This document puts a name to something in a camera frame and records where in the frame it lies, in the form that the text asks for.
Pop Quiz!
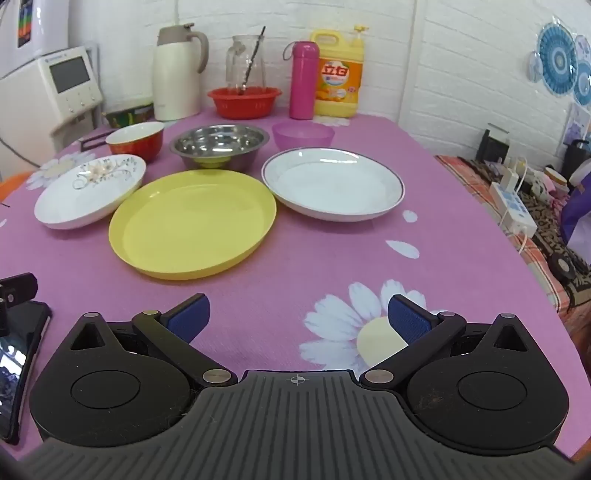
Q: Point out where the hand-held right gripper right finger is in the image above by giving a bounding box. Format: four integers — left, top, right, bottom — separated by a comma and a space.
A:
359, 294, 529, 391

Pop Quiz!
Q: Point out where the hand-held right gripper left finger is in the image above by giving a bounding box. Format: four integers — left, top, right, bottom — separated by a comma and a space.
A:
69, 294, 238, 389

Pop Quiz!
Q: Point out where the yellow plastic plate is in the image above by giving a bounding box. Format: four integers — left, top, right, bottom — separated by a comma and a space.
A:
108, 169, 278, 281

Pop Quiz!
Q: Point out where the white plate with silver rim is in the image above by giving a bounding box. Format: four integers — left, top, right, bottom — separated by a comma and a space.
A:
261, 148, 406, 223

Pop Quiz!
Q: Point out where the white floral plate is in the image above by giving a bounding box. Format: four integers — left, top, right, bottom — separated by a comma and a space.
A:
34, 154, 147, 230

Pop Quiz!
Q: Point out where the stainless steel bowl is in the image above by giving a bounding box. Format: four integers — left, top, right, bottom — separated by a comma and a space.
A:
169, 124, 270, 171

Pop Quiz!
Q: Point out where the pink floral tablecloth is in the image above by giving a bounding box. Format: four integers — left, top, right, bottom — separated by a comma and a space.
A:
0, 114, 575, 462

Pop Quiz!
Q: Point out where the checked patterned blanket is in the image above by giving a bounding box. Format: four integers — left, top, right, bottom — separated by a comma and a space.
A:
434, 154, 591, 320

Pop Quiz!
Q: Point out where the white power strip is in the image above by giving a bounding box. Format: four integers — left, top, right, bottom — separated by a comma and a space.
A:
488, 181, 539, 239

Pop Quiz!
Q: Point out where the black tape roll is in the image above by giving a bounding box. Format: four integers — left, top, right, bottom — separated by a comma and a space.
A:
551, 251, 578, 282

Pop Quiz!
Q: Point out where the black phone clamp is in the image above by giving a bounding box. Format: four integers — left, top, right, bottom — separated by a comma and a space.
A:
0, 272, 38, 336

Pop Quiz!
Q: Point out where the red ceramic bowl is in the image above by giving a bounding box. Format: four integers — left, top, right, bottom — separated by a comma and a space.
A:
105, 121, 165, 162

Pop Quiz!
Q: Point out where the white charger plug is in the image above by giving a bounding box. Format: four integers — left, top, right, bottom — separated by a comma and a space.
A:
501, 159, 529, 188

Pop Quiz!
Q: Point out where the black smartphone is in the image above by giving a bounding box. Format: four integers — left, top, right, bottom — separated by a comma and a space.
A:
0, 300, 51, 446

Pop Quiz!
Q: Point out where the black box with lid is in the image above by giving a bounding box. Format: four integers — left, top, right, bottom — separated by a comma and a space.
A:
475, 124, 511, 162

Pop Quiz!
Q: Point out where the purple paper bag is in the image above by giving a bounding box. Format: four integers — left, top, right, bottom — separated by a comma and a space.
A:
561, 168, 591, 259

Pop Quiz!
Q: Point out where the green round tin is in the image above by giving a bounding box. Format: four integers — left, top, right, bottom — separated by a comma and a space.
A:
102, 102, 154, 130

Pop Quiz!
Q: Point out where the purple plastic bowl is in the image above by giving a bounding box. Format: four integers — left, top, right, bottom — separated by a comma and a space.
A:
272, 121, 335, 151

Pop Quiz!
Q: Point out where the red plastic basket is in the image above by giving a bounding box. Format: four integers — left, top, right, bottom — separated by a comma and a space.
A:
207, 87, 282, 120

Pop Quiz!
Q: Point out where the white thermos jug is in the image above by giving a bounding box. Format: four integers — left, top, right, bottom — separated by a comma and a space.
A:
152, 23, 211, 122

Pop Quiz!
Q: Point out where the yellow detergent bottle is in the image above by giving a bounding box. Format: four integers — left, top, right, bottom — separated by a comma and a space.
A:
309, 25, 370, 118

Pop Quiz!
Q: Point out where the pink thermos bottle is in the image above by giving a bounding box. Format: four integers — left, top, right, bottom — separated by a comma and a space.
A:
284, 41, 321, 121

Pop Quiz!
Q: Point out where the clear glass pitcher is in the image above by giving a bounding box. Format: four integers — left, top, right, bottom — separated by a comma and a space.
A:
225, 34, 270, 93

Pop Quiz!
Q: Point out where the white appliance with screen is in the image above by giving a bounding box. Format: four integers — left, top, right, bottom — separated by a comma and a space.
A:
0, 45, 105, 171

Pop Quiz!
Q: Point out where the black stirring stick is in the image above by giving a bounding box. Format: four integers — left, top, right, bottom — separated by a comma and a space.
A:
239, 25, 267, 96

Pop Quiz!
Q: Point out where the white refrigerator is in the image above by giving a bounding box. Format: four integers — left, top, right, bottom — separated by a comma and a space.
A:
0, 0, 80, 68

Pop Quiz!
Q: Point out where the colourful sticker on refrigerator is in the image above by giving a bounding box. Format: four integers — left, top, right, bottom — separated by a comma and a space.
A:
17, 0, 38, 49

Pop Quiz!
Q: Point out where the white charger cable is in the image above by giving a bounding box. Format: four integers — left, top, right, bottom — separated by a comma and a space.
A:
513, 157, 537, 259

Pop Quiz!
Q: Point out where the pale wall picture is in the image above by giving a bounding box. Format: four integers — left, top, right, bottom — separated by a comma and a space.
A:
567, 102, 591, 144

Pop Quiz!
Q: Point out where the medium blue patterned wall disc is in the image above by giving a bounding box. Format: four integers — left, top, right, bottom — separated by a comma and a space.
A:
573, 62, 591, 107

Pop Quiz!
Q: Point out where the large blue patterned wall disc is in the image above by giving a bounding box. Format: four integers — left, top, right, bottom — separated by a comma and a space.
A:
537, 18, 580, 96

